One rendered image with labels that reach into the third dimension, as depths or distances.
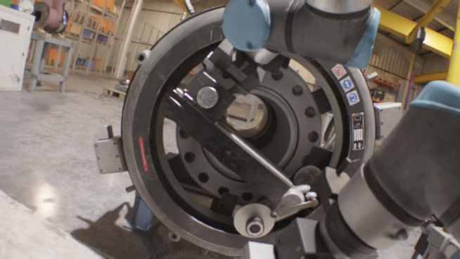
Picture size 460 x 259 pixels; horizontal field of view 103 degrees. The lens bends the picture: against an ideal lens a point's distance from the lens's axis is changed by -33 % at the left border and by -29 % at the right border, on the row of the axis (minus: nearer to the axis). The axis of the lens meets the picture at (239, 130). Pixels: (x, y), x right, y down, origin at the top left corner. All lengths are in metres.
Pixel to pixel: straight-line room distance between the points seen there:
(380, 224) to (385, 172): 0.05
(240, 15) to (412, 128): 0.28
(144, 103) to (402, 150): 0.59
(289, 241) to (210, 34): 0.51
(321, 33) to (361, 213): 0.22
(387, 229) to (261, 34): 0.29
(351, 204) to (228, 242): 0.54
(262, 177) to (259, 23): 0.40
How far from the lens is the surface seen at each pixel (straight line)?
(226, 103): 0.56
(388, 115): 0.79
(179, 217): 0.74
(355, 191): 0.26
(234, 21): 0.39
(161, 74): 0.66
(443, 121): 0.22
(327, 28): 0.33
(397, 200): 0.24
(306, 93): 0.78
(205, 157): 0.79
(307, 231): 0.28
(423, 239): 1.21
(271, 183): 0.65
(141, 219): 1.21
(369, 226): 0.25
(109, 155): 0.79
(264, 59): 0.55
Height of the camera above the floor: 0.71
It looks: 8 degrees down
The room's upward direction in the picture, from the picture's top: 15 degrees clockwise
